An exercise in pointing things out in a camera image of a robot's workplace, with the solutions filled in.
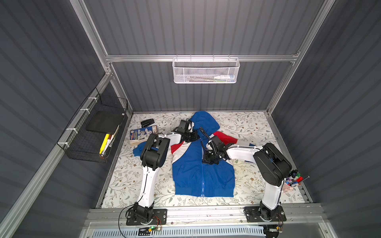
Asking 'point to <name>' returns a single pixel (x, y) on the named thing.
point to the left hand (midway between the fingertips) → (202, 137)
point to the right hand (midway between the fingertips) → (202, 161)
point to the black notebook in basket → (105, 122)
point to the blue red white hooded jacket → (193, 176)
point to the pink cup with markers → (292, 181)
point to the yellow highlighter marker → (104, 144)
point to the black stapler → (147, 122)
